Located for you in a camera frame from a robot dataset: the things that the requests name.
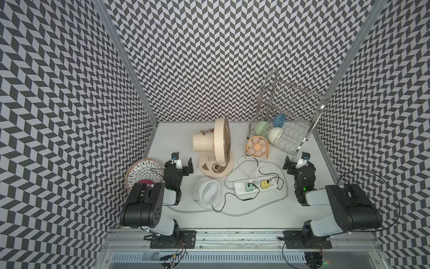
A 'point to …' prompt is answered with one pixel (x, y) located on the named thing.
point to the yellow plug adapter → (264, 185)
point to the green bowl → (261, 126)
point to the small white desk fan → (207, 193)
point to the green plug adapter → (249, 189)
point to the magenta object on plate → (146, 181)
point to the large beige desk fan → (216, 161)
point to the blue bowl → (278, 120)
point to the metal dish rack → (299, 105)
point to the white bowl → (274, 133)
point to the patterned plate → (143, 168)
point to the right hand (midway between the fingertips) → (294, 159)
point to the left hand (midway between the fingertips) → (182, 159)
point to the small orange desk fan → (257, 147)
